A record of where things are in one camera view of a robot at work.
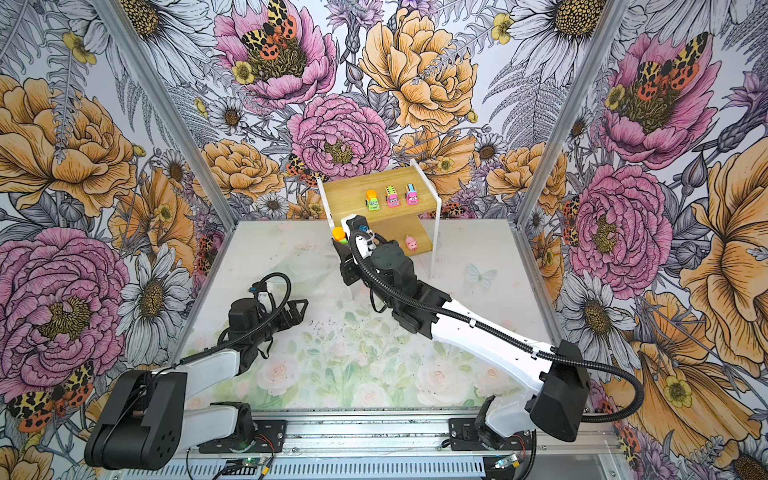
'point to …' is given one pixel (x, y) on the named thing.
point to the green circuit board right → (509, 461)
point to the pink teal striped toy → (411, 195)
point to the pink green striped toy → (392, 196)
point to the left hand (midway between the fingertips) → (297, 312)
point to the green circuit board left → (252, 461)
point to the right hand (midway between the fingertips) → (342, 247)
